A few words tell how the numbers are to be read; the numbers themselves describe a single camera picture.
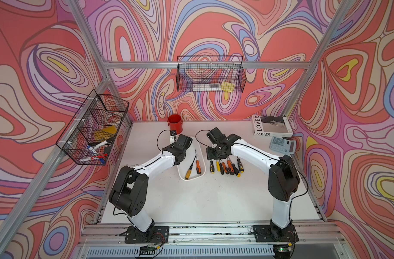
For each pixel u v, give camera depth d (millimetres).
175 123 1068
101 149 731
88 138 734
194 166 936
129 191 471
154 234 724
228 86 908
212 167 952
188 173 908
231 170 922
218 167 954
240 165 949
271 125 1132
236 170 930
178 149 700
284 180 486
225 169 933
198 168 933
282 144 1046
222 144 650
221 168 947
